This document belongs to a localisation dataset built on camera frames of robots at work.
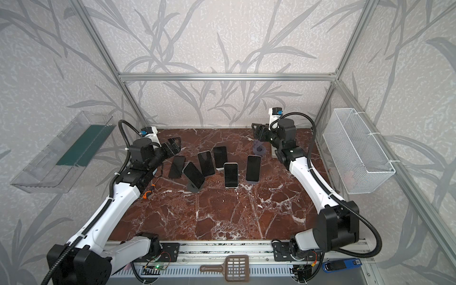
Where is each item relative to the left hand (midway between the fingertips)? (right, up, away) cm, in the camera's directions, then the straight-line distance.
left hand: (175, 140), depth 77 cm
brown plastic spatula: (+27, -52, -6) cm, 58 cm away
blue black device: (+67, -50, -7) cm, 83 cm away
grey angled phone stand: (+2, -25, +16) cm, 30 cm away
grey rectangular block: (+48, -7, +29) cm, 57 cm away
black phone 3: (+18, -8, +19) cm, 27 cm away
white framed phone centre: (+24, -17, +13) cm, 32 cm away
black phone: (+6, -16, +7) cm, 19 cm away
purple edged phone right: (+36, -15, +17) cm, 42 cm away
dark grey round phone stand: (+40, -5, +31) cm, 51 cm away
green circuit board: (-4, -51, -6) cm, 52 cm away
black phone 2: (+11, -12, +13) cm, 21 cm away
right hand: (+37, +8, +2) cm, 38 cm away
